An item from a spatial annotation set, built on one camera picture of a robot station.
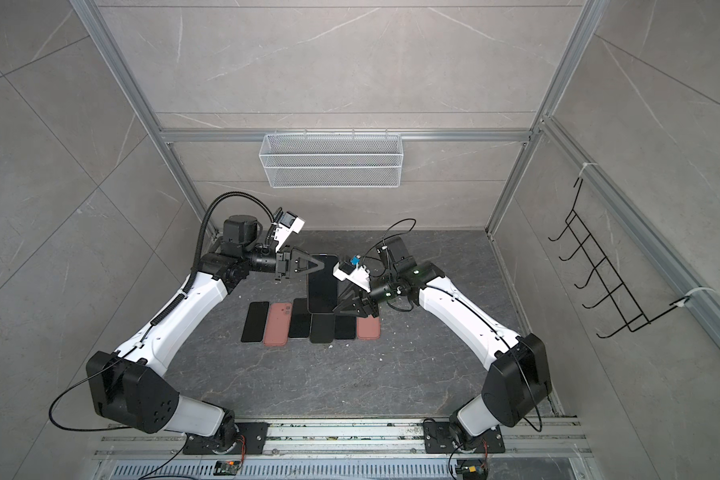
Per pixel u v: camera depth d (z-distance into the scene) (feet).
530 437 2.45
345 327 3.02
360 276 2.08
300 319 3.12
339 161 3.30
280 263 2.01
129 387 1.34
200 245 1.83
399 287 1.87
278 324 3.10
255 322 3.04
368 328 3.09
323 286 2.20
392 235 2.17
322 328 3.04
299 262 2.09
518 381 1.35
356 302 2.09
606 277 2.18
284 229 2.08
